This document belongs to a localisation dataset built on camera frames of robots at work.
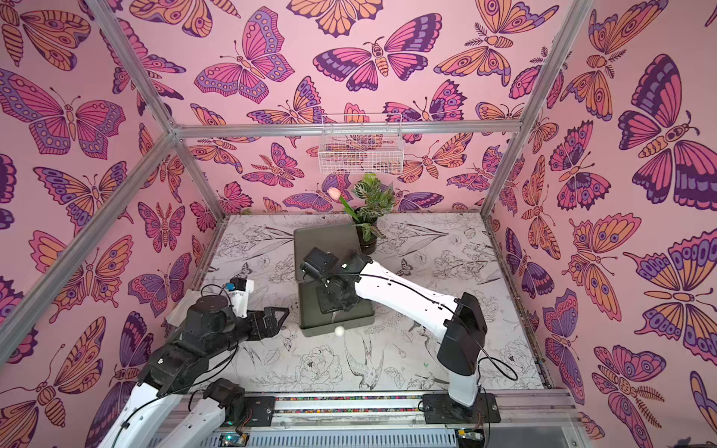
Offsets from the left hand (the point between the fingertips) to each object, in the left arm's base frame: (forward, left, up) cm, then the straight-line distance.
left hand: (279, 309), depth 72 cm
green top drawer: (-2, -9, -3) cm, 10 cm away
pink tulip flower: (+37, -12, +7) cm, 39 cm away
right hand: (+1, -11, -3) cm, 12 cm away
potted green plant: (+35, -25, +6) cm, 44 cm away
